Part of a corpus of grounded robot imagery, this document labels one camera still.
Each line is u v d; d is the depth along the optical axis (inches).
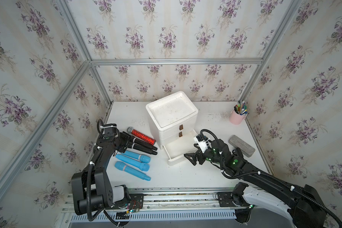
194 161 27.0
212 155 25.2
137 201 28.4
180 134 33.9
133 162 33.8
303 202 16.0
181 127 31.9
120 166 32.2
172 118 31.5
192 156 26.3
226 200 28.6
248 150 35.6
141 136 37.8
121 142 28.8
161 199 29.5
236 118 41.4
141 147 36.4
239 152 34.0
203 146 26.6
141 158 33.5
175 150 35.8
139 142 36.9
